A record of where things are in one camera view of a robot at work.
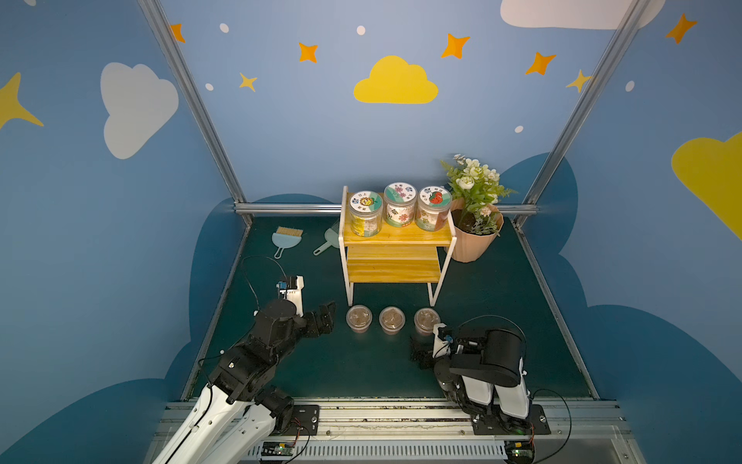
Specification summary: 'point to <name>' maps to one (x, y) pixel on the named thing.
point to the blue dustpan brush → (286, 238)
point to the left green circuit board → (277, 449)
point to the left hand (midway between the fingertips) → (319, 300)
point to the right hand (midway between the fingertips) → (426, 334)
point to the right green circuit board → (519, 451)
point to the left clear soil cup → (358, 318)
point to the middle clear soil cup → (391, 320)
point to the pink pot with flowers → (475, 214)
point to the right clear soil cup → (424, 321)
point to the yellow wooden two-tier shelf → (395, 254)
